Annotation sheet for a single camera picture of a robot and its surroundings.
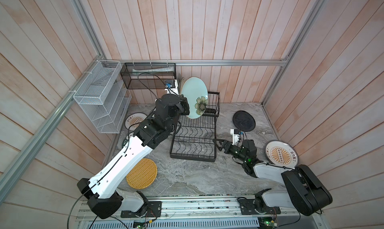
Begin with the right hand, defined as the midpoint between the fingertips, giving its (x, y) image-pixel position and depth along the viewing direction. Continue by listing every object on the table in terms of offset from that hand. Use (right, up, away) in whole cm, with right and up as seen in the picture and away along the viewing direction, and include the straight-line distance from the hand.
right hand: (216, 141), depth 84 cm
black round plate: (+25, +11, +25) cm, 37 cm away
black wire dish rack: (-12, -1, +13) cm, 18 cm away
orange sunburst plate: (+42, -9, +8) cm, 44 cm away
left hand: (-18, +22, -22) cm, 36 cm away
